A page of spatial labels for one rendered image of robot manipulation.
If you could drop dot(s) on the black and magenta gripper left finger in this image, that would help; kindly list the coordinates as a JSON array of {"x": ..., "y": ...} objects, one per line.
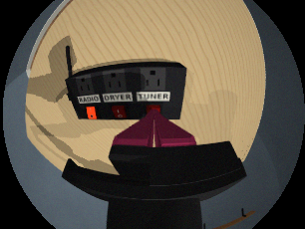
[{"x": 140, "y": 133}]

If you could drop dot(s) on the black power strip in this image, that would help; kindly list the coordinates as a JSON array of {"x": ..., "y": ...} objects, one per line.
[{"x": 127, "y": 91}]

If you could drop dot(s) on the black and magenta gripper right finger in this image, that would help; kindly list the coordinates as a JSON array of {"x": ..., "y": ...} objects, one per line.
[{"x": 167, "y": 133}]

